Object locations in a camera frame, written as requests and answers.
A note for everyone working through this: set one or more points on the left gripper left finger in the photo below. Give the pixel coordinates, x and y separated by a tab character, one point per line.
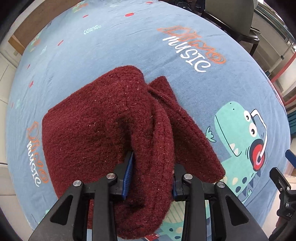
68	218

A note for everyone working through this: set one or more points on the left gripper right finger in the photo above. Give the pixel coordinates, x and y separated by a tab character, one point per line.
229	218

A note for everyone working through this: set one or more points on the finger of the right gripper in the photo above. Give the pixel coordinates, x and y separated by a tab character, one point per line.
291	157
281	184

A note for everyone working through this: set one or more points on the dark red knit sweater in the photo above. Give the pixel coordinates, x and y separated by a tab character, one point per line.
87	134

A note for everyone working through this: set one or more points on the red framed board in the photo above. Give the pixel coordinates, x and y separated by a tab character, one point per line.
289	62

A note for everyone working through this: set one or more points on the blue dinosaur print bedsheet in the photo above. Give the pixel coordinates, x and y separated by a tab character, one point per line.
217	82

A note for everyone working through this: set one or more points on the grey black chair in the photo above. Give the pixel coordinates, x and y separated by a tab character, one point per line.
234	17

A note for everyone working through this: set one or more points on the wooden headboard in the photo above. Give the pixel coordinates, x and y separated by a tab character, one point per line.
34	19

